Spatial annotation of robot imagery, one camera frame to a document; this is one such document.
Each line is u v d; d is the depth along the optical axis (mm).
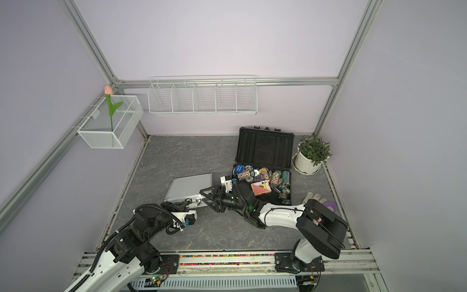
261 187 907
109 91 846
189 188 1000
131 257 527
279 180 928
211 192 680
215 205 718
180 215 647
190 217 632
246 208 620
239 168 964
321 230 434
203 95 995
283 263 738
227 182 752
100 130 850
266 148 1024
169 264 739
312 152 887
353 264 749
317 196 935
